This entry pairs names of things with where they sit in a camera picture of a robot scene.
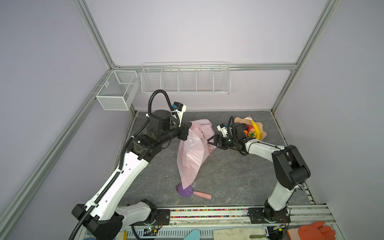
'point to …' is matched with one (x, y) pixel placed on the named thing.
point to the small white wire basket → (119, 90)
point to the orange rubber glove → (315, 231)
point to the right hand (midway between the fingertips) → (210, 144)
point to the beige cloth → (238, 234)
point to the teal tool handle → (194, 235)
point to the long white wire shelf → (186, 77)
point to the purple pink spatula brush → (188, 191)
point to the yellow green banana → (257, 130)
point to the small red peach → (250, 128)
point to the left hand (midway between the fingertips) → (191, 126)
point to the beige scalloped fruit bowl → (247, 120)
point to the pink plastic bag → (193, 153)
